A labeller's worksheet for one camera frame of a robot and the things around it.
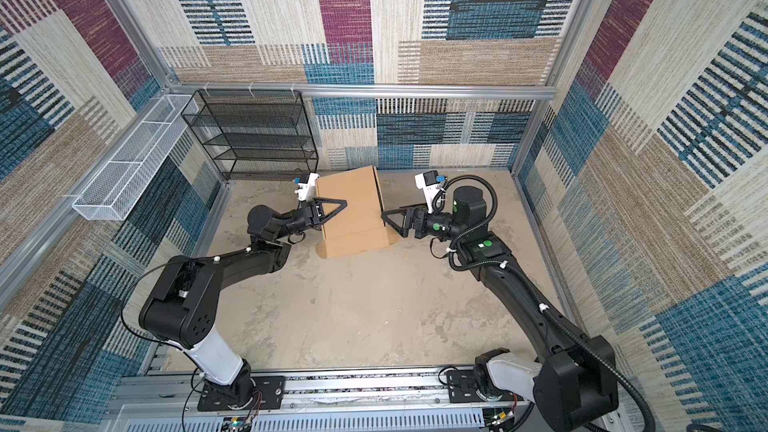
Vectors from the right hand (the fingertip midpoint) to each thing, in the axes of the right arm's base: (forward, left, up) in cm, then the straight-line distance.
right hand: (393, 217), depth 72 cm
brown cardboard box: (-2, +7, -1) cm, 8 cm away
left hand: (+2, +11, +1) cm, 11 cm away
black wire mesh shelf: (+47, +48, -11) cm, 69 cm away
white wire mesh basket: (+5, +65, +6) cm, 65 cm away
